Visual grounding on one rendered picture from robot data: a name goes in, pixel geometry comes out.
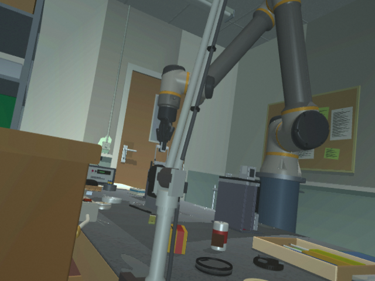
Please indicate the pale green wall box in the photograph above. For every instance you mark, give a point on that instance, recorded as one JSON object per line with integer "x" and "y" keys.
{"x": 106, "y": 145}

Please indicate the red and yellow box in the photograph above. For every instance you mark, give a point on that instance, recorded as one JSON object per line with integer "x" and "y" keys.
{"x": 178, "y": 238}

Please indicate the cork notice board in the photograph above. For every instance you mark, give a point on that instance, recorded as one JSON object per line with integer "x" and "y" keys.
{"x": 345, "y": 152}

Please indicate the grey wall conduit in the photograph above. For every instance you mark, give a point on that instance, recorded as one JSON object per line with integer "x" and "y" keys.
{"x": 118, "y": 73}

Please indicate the white framed poster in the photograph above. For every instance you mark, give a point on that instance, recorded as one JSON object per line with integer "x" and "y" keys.
{"x": 153, "y": 123}

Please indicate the grey shelf unit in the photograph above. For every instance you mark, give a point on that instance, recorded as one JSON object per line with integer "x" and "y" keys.
{"x": 17, "y": 58}

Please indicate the grey instrument box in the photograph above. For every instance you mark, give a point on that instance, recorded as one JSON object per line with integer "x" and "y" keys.
{"x": 101, "y": 174}

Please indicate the grey upright post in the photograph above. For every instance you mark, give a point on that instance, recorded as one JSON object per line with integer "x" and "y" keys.
{"x": 215, "y": 197}

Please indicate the brown cardboard box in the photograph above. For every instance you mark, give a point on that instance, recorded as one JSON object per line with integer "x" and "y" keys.
{"x": 38, "y": 205}

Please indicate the white can brown label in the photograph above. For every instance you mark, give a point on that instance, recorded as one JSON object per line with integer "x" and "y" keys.
{"x": 219, "y": 235}

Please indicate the black camera body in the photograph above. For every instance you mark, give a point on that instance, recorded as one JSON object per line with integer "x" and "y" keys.
{"x": 151, "y": 184}

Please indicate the silver round dish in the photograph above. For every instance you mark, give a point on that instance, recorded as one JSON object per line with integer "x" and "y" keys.
{"x": 104, "y": 206}
{"x": 112, "y": 200}

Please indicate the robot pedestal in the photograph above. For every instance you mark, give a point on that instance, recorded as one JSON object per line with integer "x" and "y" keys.
{"x": 278, "y": 202}

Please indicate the beige hook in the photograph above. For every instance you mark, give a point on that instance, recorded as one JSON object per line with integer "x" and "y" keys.
{"x": 83, "y": 224}

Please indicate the olive small tag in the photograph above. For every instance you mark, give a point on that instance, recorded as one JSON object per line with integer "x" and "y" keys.
{"x": 152, "y": 219}

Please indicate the yellow flat strip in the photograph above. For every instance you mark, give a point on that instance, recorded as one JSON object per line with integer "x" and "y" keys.
{"x": 325, "y": 254}

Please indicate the brown door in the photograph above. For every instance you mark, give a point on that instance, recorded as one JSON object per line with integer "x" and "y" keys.
{"x": 137, "y": 117}

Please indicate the dark grey tape roll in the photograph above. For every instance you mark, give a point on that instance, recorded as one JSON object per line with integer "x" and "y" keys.
{"x": 109, "y": 187}

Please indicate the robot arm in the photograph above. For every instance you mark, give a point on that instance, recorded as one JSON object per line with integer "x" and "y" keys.
{"x": 293, "y": 73}

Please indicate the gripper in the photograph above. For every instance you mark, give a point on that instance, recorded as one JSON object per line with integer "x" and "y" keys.
{"x": 167, "y": 112}

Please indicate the wooden tray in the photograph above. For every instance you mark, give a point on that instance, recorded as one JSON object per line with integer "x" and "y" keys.
{"x": 293, "y": 248}

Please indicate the dark grey saddle block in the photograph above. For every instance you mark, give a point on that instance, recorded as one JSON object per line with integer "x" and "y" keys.
{"x": 237, "y": 205}

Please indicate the grey lamp stand pole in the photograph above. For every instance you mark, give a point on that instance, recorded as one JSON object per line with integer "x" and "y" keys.
{"x": 164, "y": 222}

